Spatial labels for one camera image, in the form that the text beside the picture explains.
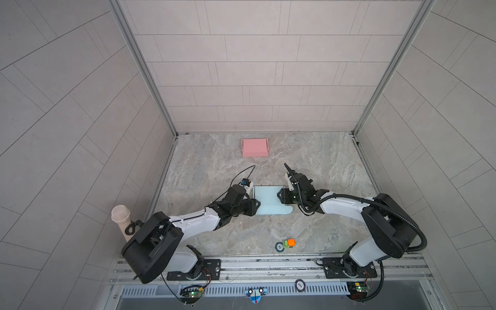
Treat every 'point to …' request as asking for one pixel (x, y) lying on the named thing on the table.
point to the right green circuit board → (358, 290)
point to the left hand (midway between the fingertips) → (262, 202)
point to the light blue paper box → (270, 202)
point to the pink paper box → (255, 147)
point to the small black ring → (279, 247)
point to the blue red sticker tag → (256, 294)
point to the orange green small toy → (289, 243)
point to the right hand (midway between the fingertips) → (278, 196)
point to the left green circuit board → (191, 294)
